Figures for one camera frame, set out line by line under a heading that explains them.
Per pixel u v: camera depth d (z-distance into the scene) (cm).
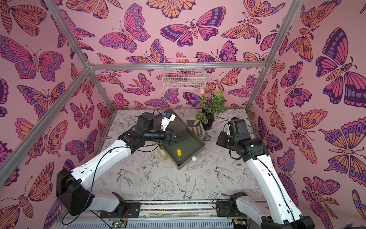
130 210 73
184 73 95
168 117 65
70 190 40
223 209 73
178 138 65
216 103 87
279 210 37
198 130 105
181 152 79
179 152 80
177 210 75
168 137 62
